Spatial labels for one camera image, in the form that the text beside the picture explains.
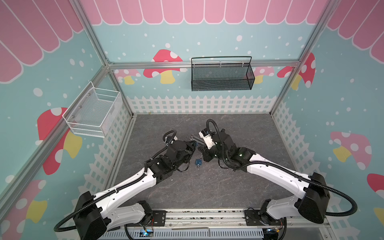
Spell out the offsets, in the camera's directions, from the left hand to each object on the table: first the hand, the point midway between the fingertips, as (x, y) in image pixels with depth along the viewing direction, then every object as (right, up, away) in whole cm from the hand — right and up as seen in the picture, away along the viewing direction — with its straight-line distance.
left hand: (198, 146), depth 74 cm
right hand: (0, -1, 0) cm, 1 cm away
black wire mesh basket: (+9, +45, +23) cm, 51 cm away
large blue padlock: (0, -12, +19) cm, 23 cm away
